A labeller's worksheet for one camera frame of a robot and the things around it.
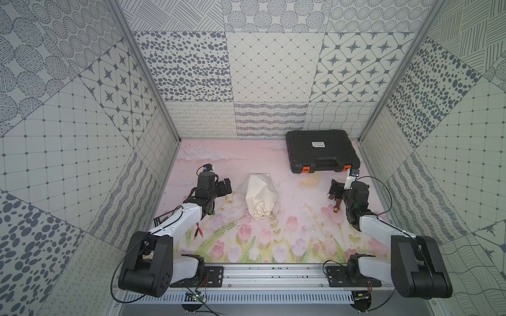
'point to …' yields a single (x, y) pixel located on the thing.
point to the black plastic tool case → (327, 149)
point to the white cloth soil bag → (261, 195)
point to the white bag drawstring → (261, 212)
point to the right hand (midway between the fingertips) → (343, 183)
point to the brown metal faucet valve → (337, 208)
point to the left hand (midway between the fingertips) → (217, 179)
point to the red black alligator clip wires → (196, 231)
